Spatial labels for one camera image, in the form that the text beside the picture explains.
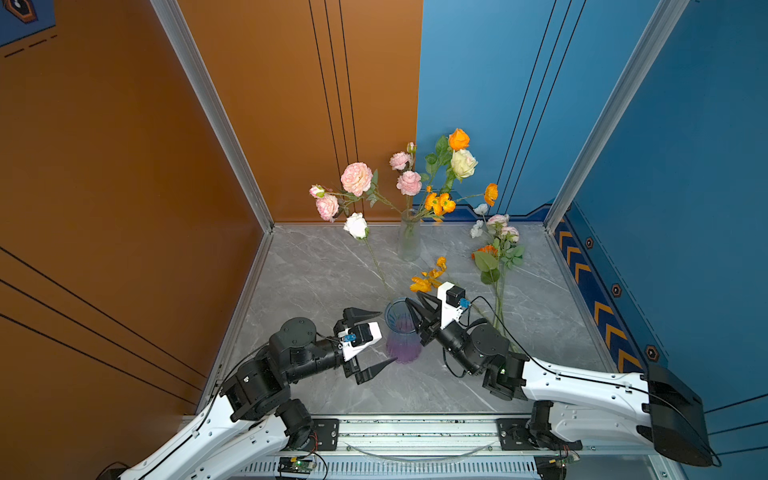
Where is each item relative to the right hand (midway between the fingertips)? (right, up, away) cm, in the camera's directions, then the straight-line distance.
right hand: (409, 298), depth 67 cm
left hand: (-5, -6, -6) cm, 9 cm away
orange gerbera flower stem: (+29, +8, +37) cm, 47 cm away
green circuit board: (-27, -41, +4) cm, 49 cm away
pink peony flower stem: (+1, +31, +20) cm, 37 cm away
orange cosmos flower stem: (+9, 0, +37) cm, 39 cm away
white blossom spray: (+29, +19, +49) cm, 60 cm away
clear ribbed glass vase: (+2, +16, +37) cm, 40 cm away
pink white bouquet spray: (+39, +9, +42) cm, 58 cm away
